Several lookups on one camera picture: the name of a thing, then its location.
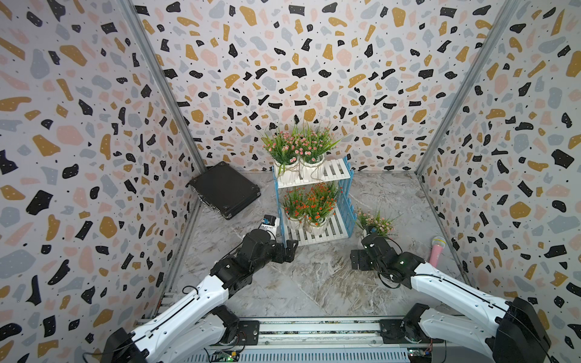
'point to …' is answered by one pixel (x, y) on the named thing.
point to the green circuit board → (222, 355)
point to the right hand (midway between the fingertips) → (361, 255)
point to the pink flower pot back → (368, 224)
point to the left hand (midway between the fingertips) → (289, 240)
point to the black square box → (227, 190)
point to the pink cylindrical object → (438, 244)
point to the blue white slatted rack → (339, 172)
